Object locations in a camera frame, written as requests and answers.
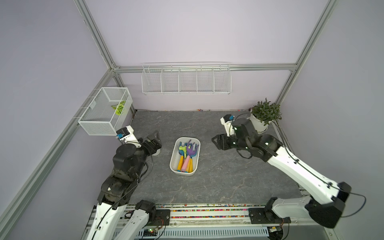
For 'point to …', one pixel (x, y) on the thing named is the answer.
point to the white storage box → (174, 161)
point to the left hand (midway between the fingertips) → (152, 136)
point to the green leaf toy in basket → (119, 107)
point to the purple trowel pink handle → (191, 150)
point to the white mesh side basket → (107, 111)
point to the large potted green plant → (264, 112)
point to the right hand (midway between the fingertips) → (217, 137)
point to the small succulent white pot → (157, 153)
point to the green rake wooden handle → (184, 149)
